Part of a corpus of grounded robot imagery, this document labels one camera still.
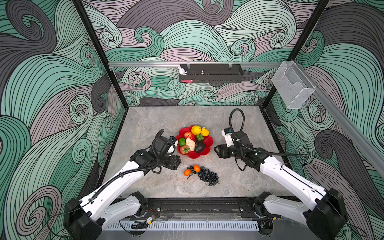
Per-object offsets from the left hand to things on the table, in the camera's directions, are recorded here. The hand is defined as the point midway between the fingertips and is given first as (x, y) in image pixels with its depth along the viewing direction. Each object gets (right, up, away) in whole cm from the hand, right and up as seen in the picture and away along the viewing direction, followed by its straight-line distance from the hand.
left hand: (176, 159), depth 76 cm
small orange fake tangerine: (+6, -10, +7) cm, 13 cm away
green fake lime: (+2, +6, +18) cm, 19 cm away
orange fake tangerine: (+11, -7, +6) cm, 14 cm away
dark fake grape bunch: (+18, -11, +5) cm, 22 cm away
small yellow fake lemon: (+17, +12, +21) cm, 30 cm away
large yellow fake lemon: (+12, +13, +22) cm, 28 cm away
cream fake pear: (+8, +5, +15) cm, 18 cm away
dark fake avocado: (+13, +4, +16) cm, 21 cm away
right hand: (+23, +5, +4) cm, 24 cm away
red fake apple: (+7, +10, +19) cm, 23 cm away
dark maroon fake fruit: (+14, +8, +19) cm, 25 cm away
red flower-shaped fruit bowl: (+20, +6, +19) cm, 28 cm away
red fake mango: (+4, +2, +12) cm, 12 cm away
